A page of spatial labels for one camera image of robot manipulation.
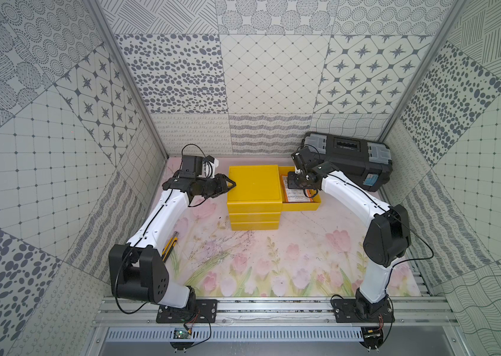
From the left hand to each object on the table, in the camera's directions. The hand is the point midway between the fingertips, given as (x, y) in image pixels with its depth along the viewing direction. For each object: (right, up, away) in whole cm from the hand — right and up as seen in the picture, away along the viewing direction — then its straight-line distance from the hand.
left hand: (230, 182), depth 82 cm
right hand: (+25, -1, +8) cm, 27 cm away
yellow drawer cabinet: (+9, -7, -6) cm, 13 cm away
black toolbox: (+59, +8, +13) cm, 61 cm away
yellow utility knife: (-26, -27, +5) cm, 38 cm away
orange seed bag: (+24, -5, +4) cm, 25 cm away
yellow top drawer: (+33, -9, +3) cm, 34 cm away
